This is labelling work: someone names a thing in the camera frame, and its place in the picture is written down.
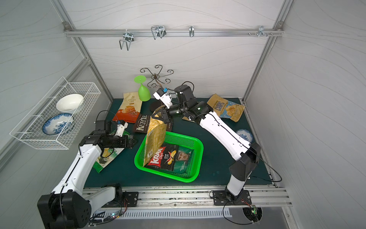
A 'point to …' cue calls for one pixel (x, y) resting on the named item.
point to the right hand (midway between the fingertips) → (151, 115)
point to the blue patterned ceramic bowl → (57, 124)
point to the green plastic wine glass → (144, 93)
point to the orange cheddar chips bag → (130, 109)
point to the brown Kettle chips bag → (142, 124)
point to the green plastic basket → (178, 139)
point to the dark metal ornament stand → (157, 79)
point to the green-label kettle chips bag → (155, 139)
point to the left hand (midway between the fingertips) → (130, 140)
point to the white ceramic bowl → (69, 102)
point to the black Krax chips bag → (166, 158)
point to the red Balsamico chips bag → (187, 119)
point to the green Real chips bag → (183, 157)
